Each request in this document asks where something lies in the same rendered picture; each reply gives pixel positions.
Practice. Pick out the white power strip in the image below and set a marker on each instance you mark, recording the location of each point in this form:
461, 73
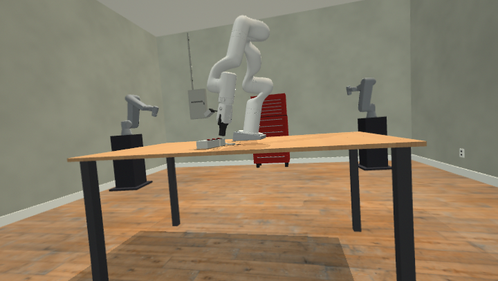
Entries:
209, 143

